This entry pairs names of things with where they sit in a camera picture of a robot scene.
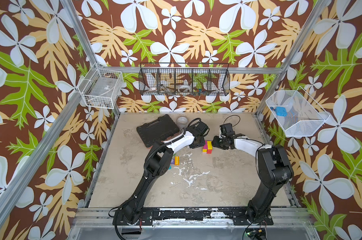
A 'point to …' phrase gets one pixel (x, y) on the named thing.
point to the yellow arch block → (205, 150)
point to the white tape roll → (185, 88)
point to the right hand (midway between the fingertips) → (213, 142)
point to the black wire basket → (184, 79)
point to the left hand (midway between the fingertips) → (201, 142)
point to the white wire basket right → (304, 115)
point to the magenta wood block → (205, 147)
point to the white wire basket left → (101, 87)
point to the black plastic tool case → (158, 130)
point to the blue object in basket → (280, 110)
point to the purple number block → (172, 161)
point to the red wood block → (209, 151)
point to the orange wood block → (177, 160)
